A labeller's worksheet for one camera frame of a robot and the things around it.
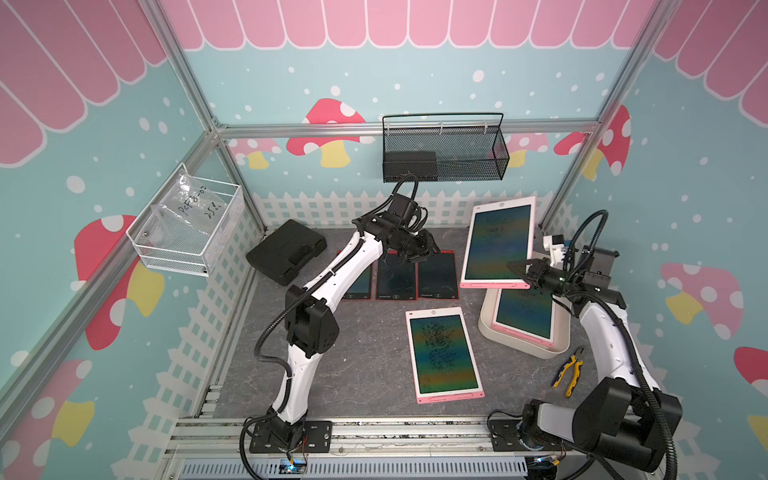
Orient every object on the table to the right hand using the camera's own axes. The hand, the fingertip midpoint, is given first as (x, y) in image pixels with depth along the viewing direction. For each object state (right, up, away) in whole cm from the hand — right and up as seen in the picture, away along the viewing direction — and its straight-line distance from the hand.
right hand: (510, 264), depth 78 cm
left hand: (-19, +2, +6) cm, 20 cm away
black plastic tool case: (-70, +5, +31) cm, 77 cm away
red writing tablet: (-29, -6, +29) cm, 42 cm away
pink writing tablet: (0, +9, +6) cm, 11 cm away
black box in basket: (-29, +31, +16) cm, 45 cm away
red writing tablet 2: (-15, -5, +25) cm, 30 cm away
